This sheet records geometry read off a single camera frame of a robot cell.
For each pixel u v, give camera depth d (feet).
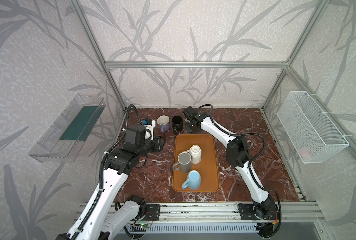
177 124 3.34
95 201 1.27
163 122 3.45
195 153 2.75
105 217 1.35
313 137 1.99
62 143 2.07
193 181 2.43
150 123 2.02
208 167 2.93
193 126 2.42
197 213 2.47
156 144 1.97
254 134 1.90
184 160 2.59
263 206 2.08
